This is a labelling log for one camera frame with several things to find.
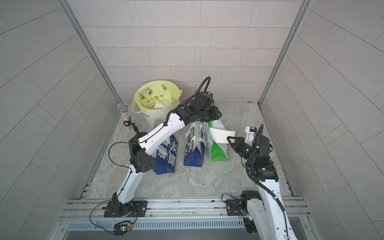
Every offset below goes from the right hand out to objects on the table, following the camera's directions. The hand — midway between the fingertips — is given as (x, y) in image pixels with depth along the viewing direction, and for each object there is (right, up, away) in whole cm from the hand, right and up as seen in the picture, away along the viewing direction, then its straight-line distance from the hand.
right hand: (226, 138), depth 72 cm
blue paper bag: (-30, -10, +3) cm, 32 cm away
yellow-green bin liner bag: (-42, +24, +25) cm, 55 cm away
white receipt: (-3, +1, 0) cm, 3 cm away
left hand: (0, +11, +6) cm, 13 cm away
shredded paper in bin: (-39, +20, +24) cm, 50 cm away
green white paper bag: (-4, -9, +10) cm, 14 cm away
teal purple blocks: (+14, -6, -17) cm, 23 cm away
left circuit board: (-48, -39, -7) cm, 62 cm away
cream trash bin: (-38, +9, +10) cm, 40 cm away
